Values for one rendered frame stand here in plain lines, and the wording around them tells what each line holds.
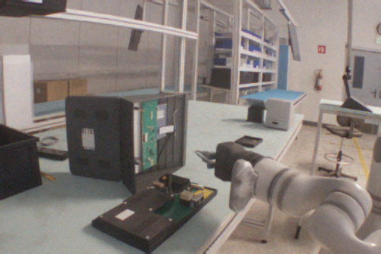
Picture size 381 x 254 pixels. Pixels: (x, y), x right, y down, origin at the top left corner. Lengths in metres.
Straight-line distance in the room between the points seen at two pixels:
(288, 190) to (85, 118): 0.48
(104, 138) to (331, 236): 0.52
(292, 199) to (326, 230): 0.08
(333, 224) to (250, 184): 0.16
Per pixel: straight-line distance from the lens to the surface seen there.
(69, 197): 0.63
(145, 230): 0.46
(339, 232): 0.37
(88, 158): 0.70
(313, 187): 0.43
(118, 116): 0.64
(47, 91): 4.04
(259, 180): 0.45
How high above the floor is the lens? 1.28
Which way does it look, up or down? 13 degrees down
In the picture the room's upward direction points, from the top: 2 degrees clockwise
